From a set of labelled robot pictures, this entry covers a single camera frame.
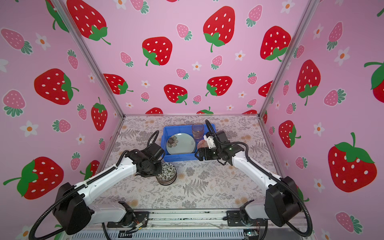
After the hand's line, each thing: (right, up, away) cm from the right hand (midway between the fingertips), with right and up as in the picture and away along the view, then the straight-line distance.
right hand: (200, 153), depth 82 cm
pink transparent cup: (-1, +14, +13) cm, 19 cm away
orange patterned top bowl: (+2, +4, +17) cm, 17 cm away
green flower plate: (-13, +4, +18) cm, 22 cm away
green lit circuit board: (+24, -37, -11) cm, 45 cm away
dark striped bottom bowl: (-18, -12, +2) cm, 22 cm away
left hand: (-23, -10, -1) cm, 25 cm away
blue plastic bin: (-22, +13, +22) cm, 34 cm away
